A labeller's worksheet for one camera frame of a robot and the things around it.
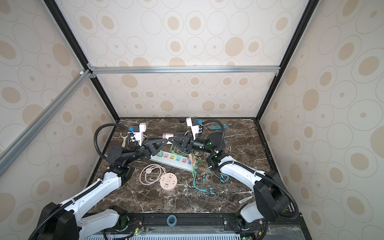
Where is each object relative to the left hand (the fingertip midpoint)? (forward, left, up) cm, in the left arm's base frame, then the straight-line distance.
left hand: (169, 144), depth 60 cm
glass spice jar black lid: (+37, -1, -31) cm, 48 cm away
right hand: (+2, 0, -1) cm, 2 cm away
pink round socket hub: (-3, +5, -34) cm, 35 cm away
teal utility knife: (+40, -28, -37) cm, 61 cm away
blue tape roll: (-22, +1, -36) cm, 42 cm away
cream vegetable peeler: (+24, +40, -36) cm, 59 cm away
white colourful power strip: (+10, -2, -34) cm, 35 cm away
